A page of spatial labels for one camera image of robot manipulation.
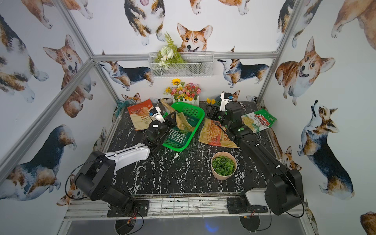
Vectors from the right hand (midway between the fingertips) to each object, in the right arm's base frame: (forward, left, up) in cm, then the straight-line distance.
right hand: (214, 102), depth 77 cm
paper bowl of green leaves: (-26, -4, -21) cm, 33 cm away
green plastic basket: (+21, +16, -30) cm, 40 cm away
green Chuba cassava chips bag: (+14, -37, -33) cm, 52 cm away
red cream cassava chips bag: (+18, +55, -31) cm, 65 cm away
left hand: (+1, +21, -6) cm, 22 cm away
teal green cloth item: (+28, +73, -31) cm, 84 cm away
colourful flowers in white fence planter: (+27, +20, -16) cm, 37 cm away
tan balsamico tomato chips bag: (+1, -2, -31) cm, 31 cm away
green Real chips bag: (-2, +23, -31) cm, 38 cm away
